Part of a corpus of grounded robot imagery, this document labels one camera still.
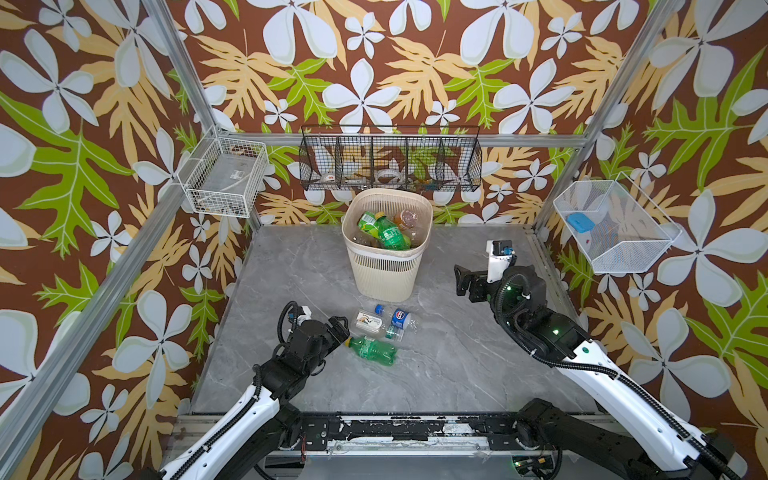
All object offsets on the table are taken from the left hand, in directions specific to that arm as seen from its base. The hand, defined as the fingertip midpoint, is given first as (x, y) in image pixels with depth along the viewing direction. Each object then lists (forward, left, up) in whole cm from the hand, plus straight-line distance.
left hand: (339, 323), depth 81 cm
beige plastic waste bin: (+12, -13, +6) cm, 19 cm away
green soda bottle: (+18, -14, +16) cm, 28 cm away
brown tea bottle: (+25, -19, +16) cm, 35 cm away
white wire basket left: (+36, +35, +22) cm, 55 cm away
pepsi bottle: (+5, -17, -6) cm, 19 cm away
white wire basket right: (+21, -77, +17) cm, 82 cm away
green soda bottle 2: (-5, -9, -8) cm, 13 cm away
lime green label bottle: (+25, -7, +14) cm, 30 cm away
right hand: (+7, -33, +18) cm, 38 cm away
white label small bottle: (+3, -8, -7) cm, 11 cm away
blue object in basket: (+26, -70, +14) cm, 76 cm away
